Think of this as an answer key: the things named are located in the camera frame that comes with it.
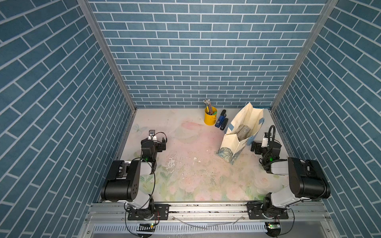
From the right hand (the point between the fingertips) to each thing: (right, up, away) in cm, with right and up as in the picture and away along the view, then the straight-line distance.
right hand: (262, 142), depth 95 cm
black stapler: (-23, +11, +13) cm, 28 cm away
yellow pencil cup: (-33, +18, +10) cm, 38 cm away
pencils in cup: (-34, +24, +9) cm, 43 cm away
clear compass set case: (-11, +6, +6) cm, 14 cm away
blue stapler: (-24, +15, +16) cm, 33 cm away
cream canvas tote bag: (-22, -3, -8) cm, 23 cm away
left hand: (-67, +3, -2) cm, 67 cm away
